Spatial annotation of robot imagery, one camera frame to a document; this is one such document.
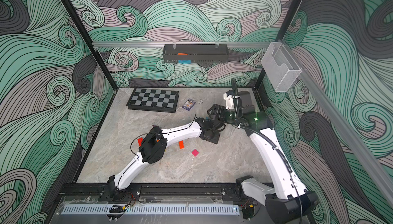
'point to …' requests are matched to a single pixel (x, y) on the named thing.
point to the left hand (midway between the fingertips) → (216, 137)
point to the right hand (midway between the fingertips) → (217, 114)
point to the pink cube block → (195, 152)
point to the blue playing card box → (189, 104)
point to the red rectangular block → (139, 140)
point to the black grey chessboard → (153, 99)
